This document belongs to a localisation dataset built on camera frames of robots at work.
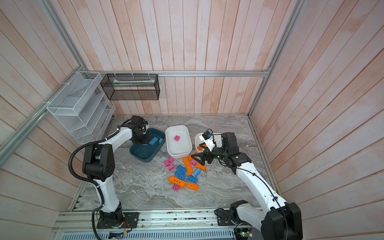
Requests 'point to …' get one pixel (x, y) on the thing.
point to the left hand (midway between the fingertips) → (146, 142)
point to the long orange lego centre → (189, 168)
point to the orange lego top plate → (190, 158)
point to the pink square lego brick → (177, 138)
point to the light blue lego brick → (198, 171)
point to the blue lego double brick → (180, 172)
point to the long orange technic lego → (181, 183)
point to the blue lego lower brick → (192, 179)
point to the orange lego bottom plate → (192, 186)
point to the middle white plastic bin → (183, 147)
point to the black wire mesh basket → (131, 86)
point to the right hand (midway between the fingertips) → (197, 150)
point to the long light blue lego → (153, 140)
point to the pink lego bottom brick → (176, 187)
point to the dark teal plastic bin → (144, 152)
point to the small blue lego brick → (160, 140)
